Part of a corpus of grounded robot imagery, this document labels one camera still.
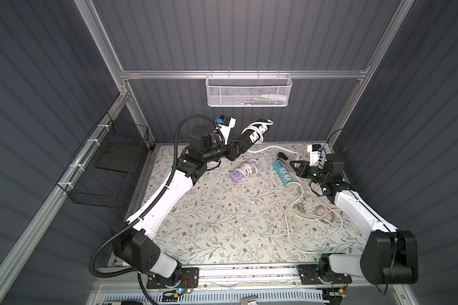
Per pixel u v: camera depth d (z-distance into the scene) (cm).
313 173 72
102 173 72
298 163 80
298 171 78
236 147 62
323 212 91
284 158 108
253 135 68
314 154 75
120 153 81
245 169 101
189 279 72
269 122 70
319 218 87
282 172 103
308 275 74
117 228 41
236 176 99
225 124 60
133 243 40
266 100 92
